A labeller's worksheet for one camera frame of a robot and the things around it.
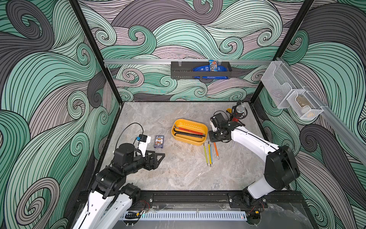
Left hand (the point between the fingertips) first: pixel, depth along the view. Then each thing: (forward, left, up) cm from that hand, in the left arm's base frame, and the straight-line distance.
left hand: (159, 153), depth 66 cm
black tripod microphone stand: (+27, -45, -1) cm, 53 cm away
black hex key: (+25, -16, -24) cm, 38 cm away
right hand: (+17, -32, -14) cm, 39 cm away
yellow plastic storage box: (+32, -18, -22) cm, 43 cm away
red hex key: (+27, -16, -22) cm, 38 cm away
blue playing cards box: (+16, +5, -21) cm, 27 cm away
